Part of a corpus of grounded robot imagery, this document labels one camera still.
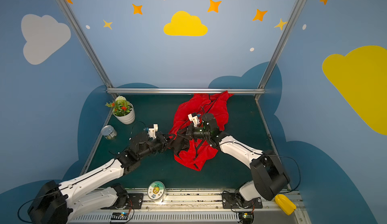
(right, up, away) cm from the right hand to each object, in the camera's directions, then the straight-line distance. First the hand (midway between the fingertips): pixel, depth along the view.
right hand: (177, 132), depth 75 cm
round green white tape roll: (-9, -27, -5) cm, 29 cm away
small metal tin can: (-46, -2, +18) cm, 49 cm away
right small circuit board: (+35, -42, -2) cm, 54 cm away
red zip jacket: (+5, +10, +32) cm, 34 cm away
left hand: (-1, -1, -1) cm, 1 cm away
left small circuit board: (-29, -42, -2) cm, 51 cm away
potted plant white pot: (-37, +11, +18) cm, 43 cm away
